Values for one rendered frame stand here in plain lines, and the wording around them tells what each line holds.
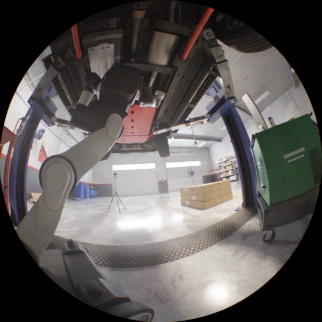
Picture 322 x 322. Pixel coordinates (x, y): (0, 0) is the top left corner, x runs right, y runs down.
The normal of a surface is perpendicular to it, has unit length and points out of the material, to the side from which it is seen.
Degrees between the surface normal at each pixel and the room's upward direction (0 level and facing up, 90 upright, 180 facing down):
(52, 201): 90
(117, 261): 23
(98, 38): 180
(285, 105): 90
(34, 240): 90
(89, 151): 90
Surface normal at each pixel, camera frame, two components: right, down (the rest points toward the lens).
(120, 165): 0.23, -0.28
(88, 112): 0.77, 0.15
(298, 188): -0.72, -0.18
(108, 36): 0.11, 0.96
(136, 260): -0.01, -0.99
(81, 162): 0.81, -0.23
